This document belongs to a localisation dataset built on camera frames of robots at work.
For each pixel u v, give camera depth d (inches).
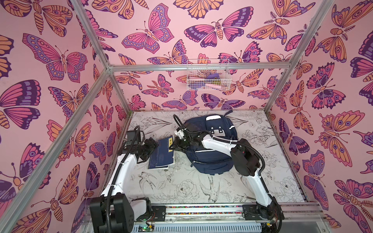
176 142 32.5
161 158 34.2
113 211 15.6
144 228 28.3
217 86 34.2
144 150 28.1
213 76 37.2
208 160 34.7
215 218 28.7
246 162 21.9
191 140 29.3
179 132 34.5
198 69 38.9
